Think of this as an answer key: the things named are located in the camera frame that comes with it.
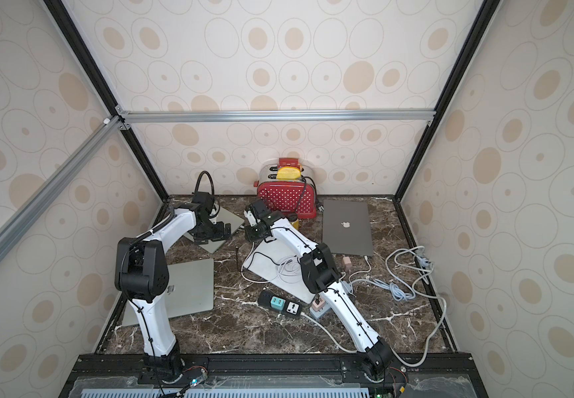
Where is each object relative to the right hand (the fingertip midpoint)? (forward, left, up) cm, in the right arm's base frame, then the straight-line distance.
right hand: (244, 241), depth 104 cm
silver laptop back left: (-5, +13, +3) cm, 14 cm away
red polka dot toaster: (+15, -20, +12) cm, 28 cm away
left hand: (-3, +6, +8) cm, 10 cm away
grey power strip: (-28, -32, 0) cm, 43 cm away
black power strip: (-28, -22, +2) cm, 36 cm away
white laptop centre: (-13, -12, 0) cm, 18 cm away
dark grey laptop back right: (+9, -44, -1) cm, 45 cm away
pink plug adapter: (-10, -42, +1) cm, 43 cm away
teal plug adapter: (-28, -17, +6) cm, 34 cm away
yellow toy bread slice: (+22, -18, +19) cm, 34 cm away
